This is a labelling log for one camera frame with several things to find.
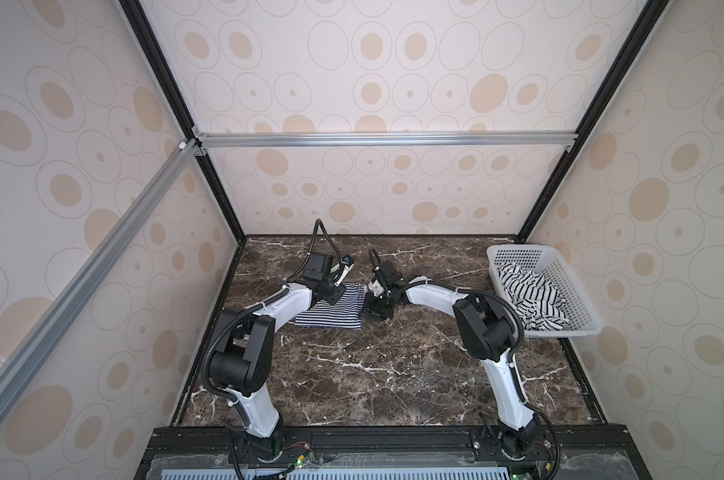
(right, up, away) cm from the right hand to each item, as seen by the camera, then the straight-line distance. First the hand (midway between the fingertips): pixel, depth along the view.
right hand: (371, 312), depth 98 cm
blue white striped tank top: (-8, 0, -3) cm, 9 cm away
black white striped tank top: (+54, +3, -2) cm, 54 cm away
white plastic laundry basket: (+63, +16, +6) cm, 66 cm away
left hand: (-8, +11, -3) cm, 14 cm away
